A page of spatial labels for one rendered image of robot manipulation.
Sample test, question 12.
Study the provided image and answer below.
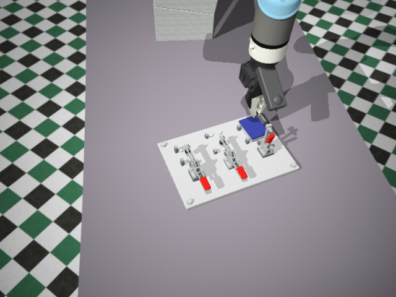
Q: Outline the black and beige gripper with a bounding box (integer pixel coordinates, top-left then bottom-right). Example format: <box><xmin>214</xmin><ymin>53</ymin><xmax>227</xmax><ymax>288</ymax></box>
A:
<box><xmin>239</xmin><ymin>57</ymin><xmax>278</xmax><ymax>118</ymax></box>

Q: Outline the toggle clamp with red handle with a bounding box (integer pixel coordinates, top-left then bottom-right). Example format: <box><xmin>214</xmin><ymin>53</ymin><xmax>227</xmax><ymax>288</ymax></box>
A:
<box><xmin>184</xmin><ymin>143</ymin><xmax>211</xmax><ymax>191</ymax></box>
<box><xmin>219</xmin><ymin>134</ymin><xmax>248</xmax><ymax>179</ymax></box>

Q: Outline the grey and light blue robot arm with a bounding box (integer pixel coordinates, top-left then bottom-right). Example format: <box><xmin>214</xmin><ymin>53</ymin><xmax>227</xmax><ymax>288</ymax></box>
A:
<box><xmin>249</xmin><ymin>0</ymin><xmax>301</xmax><ymax>111</ymax></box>

